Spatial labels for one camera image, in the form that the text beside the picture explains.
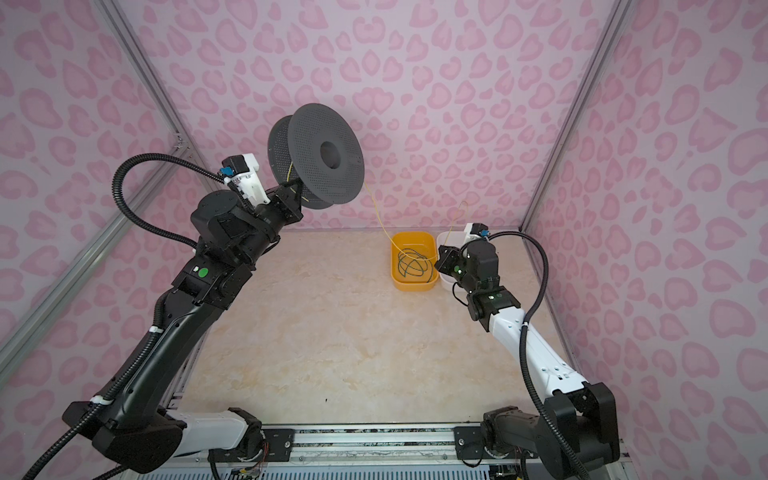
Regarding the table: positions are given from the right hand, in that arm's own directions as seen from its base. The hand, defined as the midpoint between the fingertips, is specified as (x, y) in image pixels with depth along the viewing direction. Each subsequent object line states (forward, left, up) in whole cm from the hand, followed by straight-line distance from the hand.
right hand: (440, 244), depth 78 cm
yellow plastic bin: (+21, +2, -23) cm, 32 cm away
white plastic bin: (+30, -10, -31) cm, 45 cm away
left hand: (-4, +30, +24) cm, 39 cm away
